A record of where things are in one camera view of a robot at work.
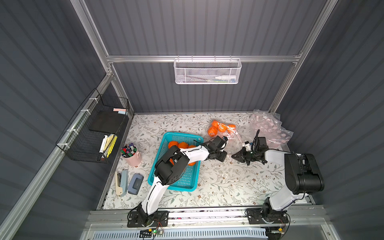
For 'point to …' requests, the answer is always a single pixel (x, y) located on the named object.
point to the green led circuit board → (149, 233)
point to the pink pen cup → (130, 154)
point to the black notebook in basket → (107, 121)
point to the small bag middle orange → (221, 127)
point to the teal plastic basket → (188, 181)
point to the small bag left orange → (212, 131)
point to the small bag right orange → (231, 127)
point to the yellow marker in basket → (111, 145)
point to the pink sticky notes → (117, 109)
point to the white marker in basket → (103, 143)
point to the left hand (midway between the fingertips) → (224, 154)
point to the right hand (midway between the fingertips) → (234, 156)
